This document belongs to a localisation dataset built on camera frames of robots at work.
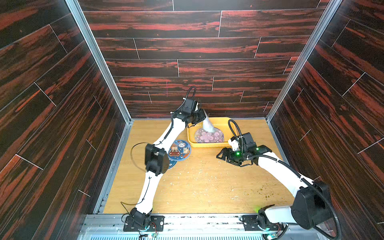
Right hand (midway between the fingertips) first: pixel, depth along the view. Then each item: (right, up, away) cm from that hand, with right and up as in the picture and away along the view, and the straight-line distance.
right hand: (224, 157), depth 85 cm
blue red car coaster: (-26, +2, +17) cm, 31 cm away
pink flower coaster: (-10, +11, +22) cm, 27 cm away
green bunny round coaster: (-9, +19, +7) cm, 23 cm away
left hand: (-8, +25, +8) cm, 27 cm away
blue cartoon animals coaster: (-32, -6, +11) cm, 34 cm away
